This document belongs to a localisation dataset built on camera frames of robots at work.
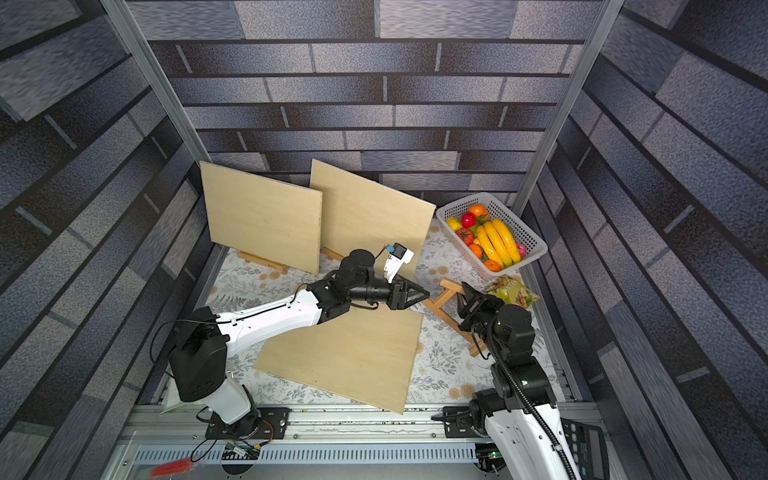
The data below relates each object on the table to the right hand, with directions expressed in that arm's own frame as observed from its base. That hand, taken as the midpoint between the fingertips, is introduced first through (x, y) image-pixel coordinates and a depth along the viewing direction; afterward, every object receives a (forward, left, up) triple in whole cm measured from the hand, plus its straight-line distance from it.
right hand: (455, 279), depth 69 cm
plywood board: (+27, +58, -7) cm, 64 cm away
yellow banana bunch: (+28, -21, -20) cm, 40 cm away
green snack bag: (+10, -23, -23) cm, 34 cm away
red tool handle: (-36, +67, -28) cm, 81 cm away
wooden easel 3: (-5, +1, -12) cm, 13 cm away
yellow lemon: (+38, -7, -20) cm, 44 cm away
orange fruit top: (+43, -17, -18) cm, 50 cm away
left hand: (-3, +7, -2) cm, 8 cm away
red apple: (+38, -12, -18) cm, 43 cm away
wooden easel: (+23, +67, -23) cm, 74 cm away
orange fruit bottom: (+20, -18, -22) cm, 35 cm away
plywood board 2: (+28, +26, -6) cm, 39 cm away
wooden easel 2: (+24, +37, -22) cm, 50 cm away
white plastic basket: (+33, -32, -21) cm, 51 cm away
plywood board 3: (-8, +23, -27) cm, 37 cm away
